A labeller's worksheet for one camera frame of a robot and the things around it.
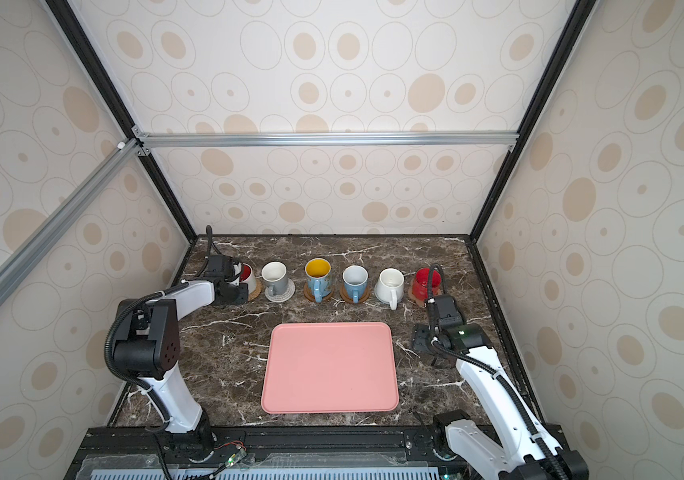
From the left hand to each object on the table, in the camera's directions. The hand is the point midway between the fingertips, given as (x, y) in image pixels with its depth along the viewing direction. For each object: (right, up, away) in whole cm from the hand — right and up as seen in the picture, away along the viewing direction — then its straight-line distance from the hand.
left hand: (247, 286), depth 99 cm
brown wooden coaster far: (+34, -4, -2) cm, 35 cm away
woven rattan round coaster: (+2, -2, +3) cm, 4 cm away
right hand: (+55, -13, -18) cm, 60 cm away
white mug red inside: (0, +4, -2) cm, 4 cm away
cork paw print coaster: (+56, -4, +3) cm, 56 cm away
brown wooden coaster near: (+21, -3, +1) cm, 21 cm away
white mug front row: (+9, +3, 0) cm, 10 cm away
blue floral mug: (+36, +2, -2) cm, 36 cm away
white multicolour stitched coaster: (+11, -4, +1) cm, 11 cm away
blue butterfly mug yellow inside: (+24, +4, -5) cm, 25 cm away
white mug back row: (+47, 0, -3) cm, 47 cm away
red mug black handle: (+57, +1, -1) cm, 57 cm away
